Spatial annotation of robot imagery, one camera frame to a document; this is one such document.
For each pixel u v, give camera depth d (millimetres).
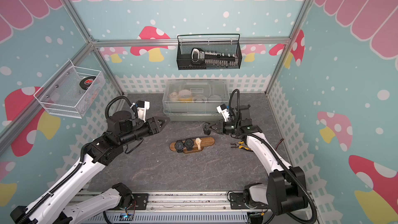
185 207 739
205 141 868
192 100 943
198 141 851
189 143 838
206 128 769
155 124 588
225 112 742
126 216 712
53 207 387
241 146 915
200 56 888
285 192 406
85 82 781
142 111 602
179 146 831
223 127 688
